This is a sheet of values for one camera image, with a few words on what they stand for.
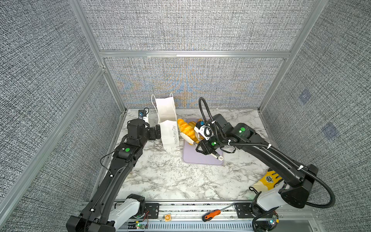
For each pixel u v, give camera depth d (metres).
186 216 0.73
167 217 0.71
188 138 0.70
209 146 0.62
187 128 0.73
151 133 0.65
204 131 0.62
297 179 0.40
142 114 0.61
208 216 0.70
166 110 1.00
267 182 0.80
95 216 0.38
